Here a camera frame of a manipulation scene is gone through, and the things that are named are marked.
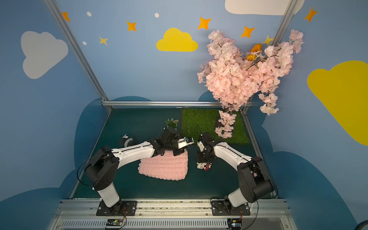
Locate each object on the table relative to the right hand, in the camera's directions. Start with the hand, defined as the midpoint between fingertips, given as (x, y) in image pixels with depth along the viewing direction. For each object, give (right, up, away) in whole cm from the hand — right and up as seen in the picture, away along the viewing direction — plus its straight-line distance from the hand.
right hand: (201, 158), depth 89 cm
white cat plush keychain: (+2, -4, -3) cm, 5 cm away
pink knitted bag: (-19, -3, -6) cm, 20 cm away
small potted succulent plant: (-20, +22, +12) cm, 32 cm away
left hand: (-9, +10, -2) cm, 14 cm away
